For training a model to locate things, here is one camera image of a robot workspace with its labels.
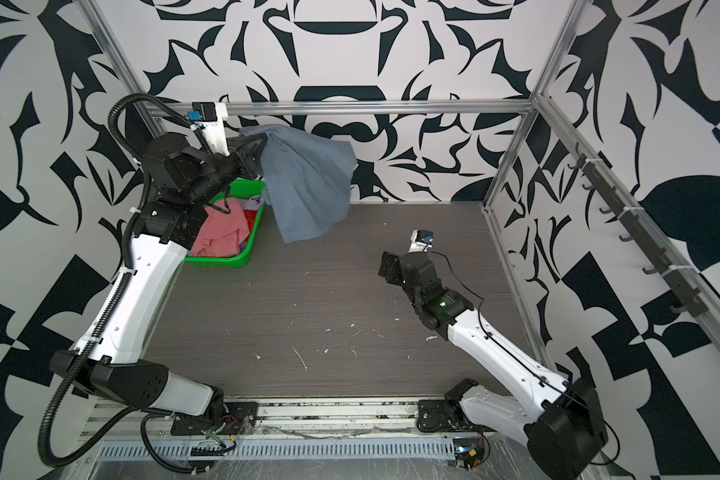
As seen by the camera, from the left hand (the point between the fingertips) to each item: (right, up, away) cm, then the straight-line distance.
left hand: (260, 126), depth 60 cm
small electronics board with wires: (+46, -72, +12) cm, 86 cm away
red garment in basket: (-17, -16, +43) cm, 49 cm away
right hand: (+29, -27, +19) cm, 43 cm away
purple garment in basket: (-17, -11, +45) cm, 49 cm away
